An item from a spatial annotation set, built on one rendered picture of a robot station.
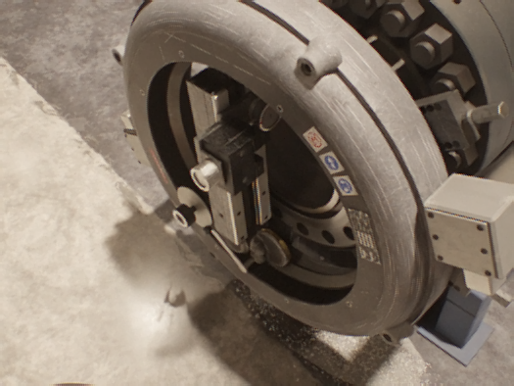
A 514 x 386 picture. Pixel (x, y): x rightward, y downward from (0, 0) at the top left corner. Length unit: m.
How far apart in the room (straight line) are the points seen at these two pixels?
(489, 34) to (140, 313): 1.11
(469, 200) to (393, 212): 0.10
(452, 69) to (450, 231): 0.37
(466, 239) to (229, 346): 0.90
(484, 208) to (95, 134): 1.64
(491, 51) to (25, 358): 1.32
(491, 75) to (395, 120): 0.36
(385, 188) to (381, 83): 0.14
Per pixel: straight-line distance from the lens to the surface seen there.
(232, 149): 0.90
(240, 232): 1.17
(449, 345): 1.62
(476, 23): 1.12
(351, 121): 0.79
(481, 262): 0.83
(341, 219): 1.14
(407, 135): 0.81
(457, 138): 0.85
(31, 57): 2.69
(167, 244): 1.79
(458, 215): 0.80
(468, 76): 1.11
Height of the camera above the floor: 1.40
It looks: 48 degrees down
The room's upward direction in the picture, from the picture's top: 4 degrees counter-clockwise
